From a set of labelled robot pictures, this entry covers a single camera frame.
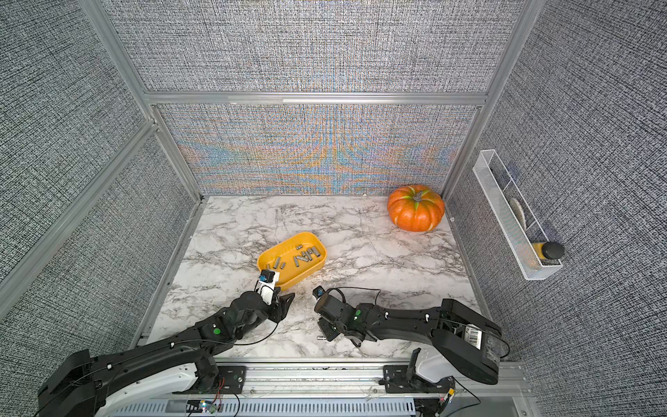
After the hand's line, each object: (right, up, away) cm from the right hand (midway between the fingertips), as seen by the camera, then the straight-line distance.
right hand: (323, 315), depth 83 cm
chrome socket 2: (-11, +15, +14) cm, 24 cm away
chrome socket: (-7, +18, +17) cm, 26 cm away
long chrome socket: (-3, +19, +17) cm, 25 cm away
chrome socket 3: (-17, +15, +14) cm, 27 cm away
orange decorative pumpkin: (+35, +35, +17) cm, 52 cm away
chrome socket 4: (-21, +13, +14) cm, 28 cm away
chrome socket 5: (0, -7, -2) cm, 7 cm away
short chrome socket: (-10, +20, +18) cm, 29 cm away
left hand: (-9, +9, -4) cm, 13 cm away
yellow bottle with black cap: (+54, +24, -22) cm, 63 cm away
